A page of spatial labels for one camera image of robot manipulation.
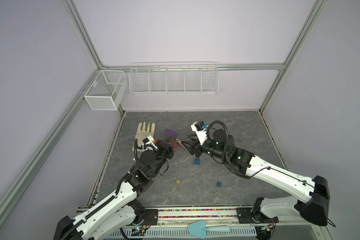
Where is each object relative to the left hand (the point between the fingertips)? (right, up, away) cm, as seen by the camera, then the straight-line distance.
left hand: (177, 136), depth 68 cm
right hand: (+4, -2, -1) cm, 4 cm away
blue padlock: (+11, -18, +24) cm, 32 cm away
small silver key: (+19, -32, +13) cm, 39 cm away
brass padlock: (-1, -28, +18) cm, 33 cm away
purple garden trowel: (-8, -1, +41) cm, 42 cm away
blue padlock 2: (+23, -28, +17) cm, 40 cm away
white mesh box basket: (-50, +29, +35) cm, 68 cm away
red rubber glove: (-9, -2, -5) cm, 10 cm away
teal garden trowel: (+11, -44, +3) cm, 46 cm away
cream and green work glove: (-26, +2, +41) cm, 48 cm away
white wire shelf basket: (-4, +37, +31) cm, 48 cm away
